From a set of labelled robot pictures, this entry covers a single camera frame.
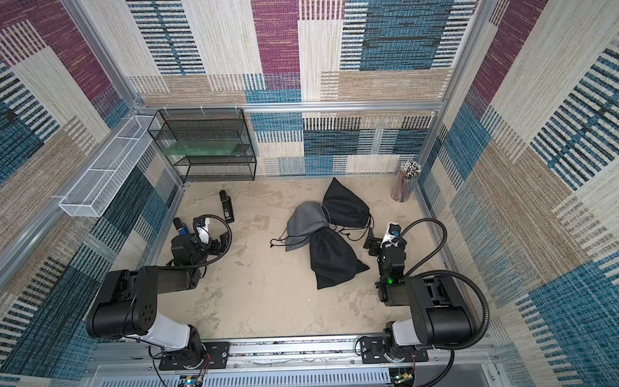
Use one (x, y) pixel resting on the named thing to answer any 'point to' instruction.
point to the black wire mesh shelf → (209, 124)
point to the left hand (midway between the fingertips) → (217, 231)
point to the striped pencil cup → (403, 184)
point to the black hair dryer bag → (343, 208)
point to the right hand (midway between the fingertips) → (385, 232)
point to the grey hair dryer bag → (309, 218)
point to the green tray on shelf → (201, 147)
